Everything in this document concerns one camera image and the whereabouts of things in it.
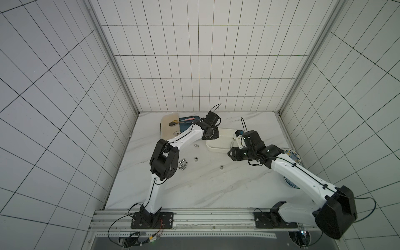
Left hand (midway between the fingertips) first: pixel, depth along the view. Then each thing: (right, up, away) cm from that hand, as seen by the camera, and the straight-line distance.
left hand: (213, 138), depth 94 cm
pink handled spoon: (-17, +12, +16) cm, 27 cm away
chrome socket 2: (-11, -13, -1) cm, 17 cm away
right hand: (+6, -7, -14) cm, 16 cm away
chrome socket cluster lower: (-19, -17, -4) cm, 26 cm away
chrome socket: (-11, -5, +6) cm, 14 cm away
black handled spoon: (-28, +9, +17) cm, 34 cm away
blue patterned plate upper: (+49, -10, -2) cm, 50 cm away
